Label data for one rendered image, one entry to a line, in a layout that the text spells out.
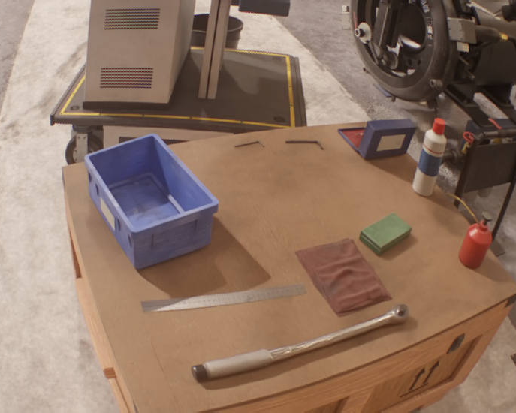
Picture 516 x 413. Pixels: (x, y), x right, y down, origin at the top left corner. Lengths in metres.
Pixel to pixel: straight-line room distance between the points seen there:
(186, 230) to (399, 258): 0.48
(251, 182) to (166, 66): 0.66
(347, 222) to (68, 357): 0.87
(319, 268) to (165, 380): 0.44
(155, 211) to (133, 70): 0.76
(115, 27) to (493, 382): 1.76
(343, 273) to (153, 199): 0.46
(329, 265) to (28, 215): 1.24
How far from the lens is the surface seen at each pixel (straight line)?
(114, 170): 1.43
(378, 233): 1.39
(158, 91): 2.04
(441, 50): 2.33
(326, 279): 1.26
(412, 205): 1.56
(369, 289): 1.26
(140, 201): 1.41
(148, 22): 1.93
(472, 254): 1.42
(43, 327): 1.77
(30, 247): 2.03
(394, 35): 2.65
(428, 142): 1.53
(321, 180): 1.55
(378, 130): 1.61
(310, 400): 1.16
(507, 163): 2.15
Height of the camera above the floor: 1.35
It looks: 39 degrees down
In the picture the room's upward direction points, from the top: 9 degrees clockwise
